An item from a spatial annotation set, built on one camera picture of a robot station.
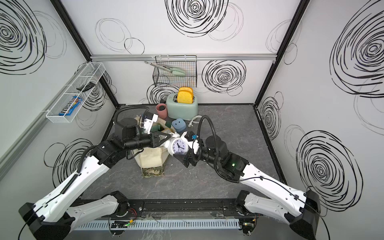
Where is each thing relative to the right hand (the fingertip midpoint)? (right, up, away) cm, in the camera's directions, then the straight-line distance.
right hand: (181, 146), depth 65 cm
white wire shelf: (-58, +41, +27) cm, 76 cm away
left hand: (-5, +4, +1) cm, 7 cm away
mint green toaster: (-7, +18, +38) cm, 43 cm away
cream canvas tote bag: (-17, -10, +12) cm, 23 cm away
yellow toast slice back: (0, +32, +35) cm, 47 cm away
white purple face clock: (-2, +1, 0) cm, 2 cm away
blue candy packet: (-52, +19, +7) cm, 56 cm away
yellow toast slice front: (-1, +26, +35) cm, 44 cm away
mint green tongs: (-6, +41, +28) cm, 50 cm away
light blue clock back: (-5, +8, +40) cm, 41 cm away
